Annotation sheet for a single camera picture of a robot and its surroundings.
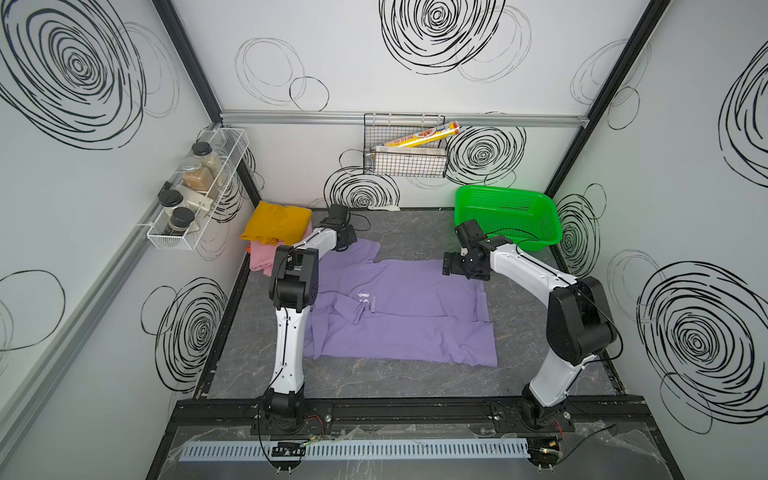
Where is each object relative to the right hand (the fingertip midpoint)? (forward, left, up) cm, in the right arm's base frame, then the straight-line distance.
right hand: (460, 268), depth 93 cm
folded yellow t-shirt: (+15, +64, +4) cm, 66 cm away
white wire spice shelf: (+30, +75, +24) cm, 84 cm away
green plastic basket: (+32, -32, -9) cm, 46 cm away
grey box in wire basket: (+20, +17, +26) cm, 37 cm away
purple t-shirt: (-11, +28, -7) cm, 31 cm away
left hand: (+18, +39, -8) cm, 43 cm away
